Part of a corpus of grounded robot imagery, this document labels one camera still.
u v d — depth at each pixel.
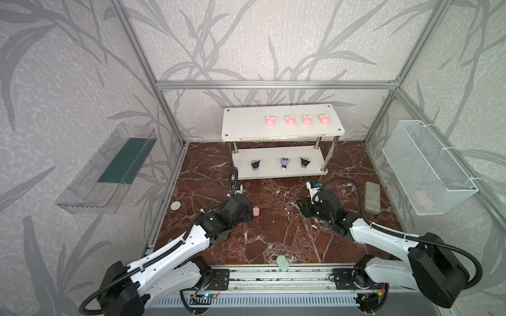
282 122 0.81
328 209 0.67
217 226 0.56
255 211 0.90
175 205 0.94
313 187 0.75
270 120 0.79
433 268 0.41
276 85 0.95
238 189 0.71
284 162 0.99
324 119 0.80
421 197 0.74
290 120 0.79
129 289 0.39
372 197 0.94
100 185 0.63
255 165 0.97
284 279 0.75
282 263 0.75
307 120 0.79
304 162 0.99
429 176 0.63
